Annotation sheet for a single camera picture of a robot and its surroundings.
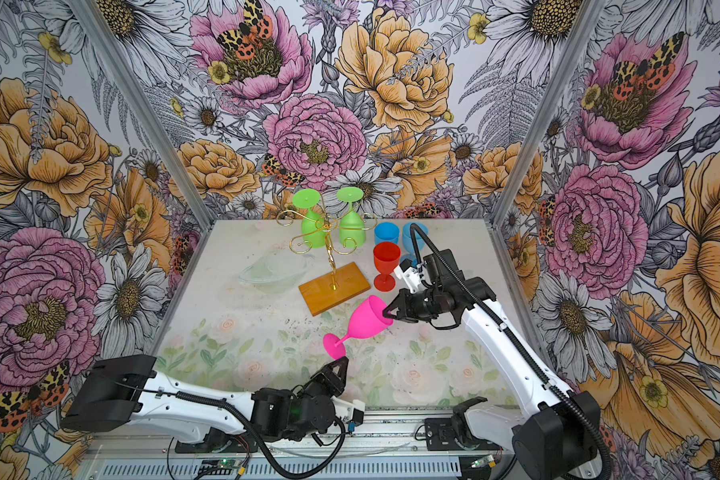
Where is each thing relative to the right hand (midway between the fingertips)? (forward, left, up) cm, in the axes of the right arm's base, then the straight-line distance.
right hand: (387, 323), depth 72 cm
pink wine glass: (-2, +5, +5) cm, 7 cm away
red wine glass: (+27, -2, -8) cm, 28 cm away
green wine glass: (+28, +19, +5) cm, 34 cm away
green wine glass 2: (+28, +8, +5) cm, 30 cm away
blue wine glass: (+36, -2, -6) cm, 37 cm away
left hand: (-5, +12, -7) cm, 15 cm away
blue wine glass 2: (+32, -9, -7) cm, 34 cm away
